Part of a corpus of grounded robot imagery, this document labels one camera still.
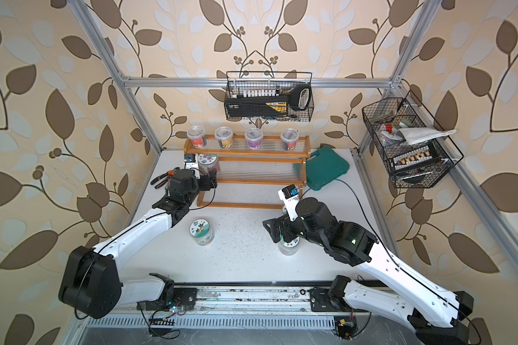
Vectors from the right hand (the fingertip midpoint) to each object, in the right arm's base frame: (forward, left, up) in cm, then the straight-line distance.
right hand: (275, 217), depth 66 cm
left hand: (+24, +26, -2) cm, 35 cm away
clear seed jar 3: (+29, +7, +8) cm, 31 cm away
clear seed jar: (+30, +27, +8) cm, 41 cm away
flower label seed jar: (+27, +26, -2) cm, 37 cm away
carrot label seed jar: (+4, +28, -18) cm, 34 cm away
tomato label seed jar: (-3, -5, -19) cm, 20 cm away
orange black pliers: (+38, +53, -23) cm, 69 cm away
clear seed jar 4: (+27, -6, +8) cm, 29 cm away
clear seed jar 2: (+29, +17, +8) cm, 35 cm away
